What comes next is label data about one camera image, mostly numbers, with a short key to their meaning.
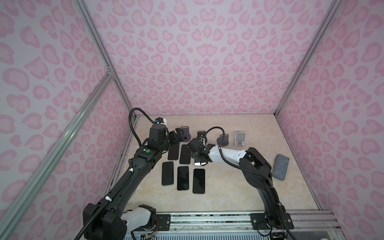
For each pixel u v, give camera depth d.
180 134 0.69
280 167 0.89
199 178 1.07
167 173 0.91
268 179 0.51
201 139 0.86
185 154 0.99
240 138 1.01
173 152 0.98
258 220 0.75
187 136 1.04
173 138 0.69
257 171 0.53
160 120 0.69
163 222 0.73
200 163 0.82
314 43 0.81
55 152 0.55
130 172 0.47
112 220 0.37
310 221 0.75
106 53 0.86
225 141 1.01
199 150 0.74
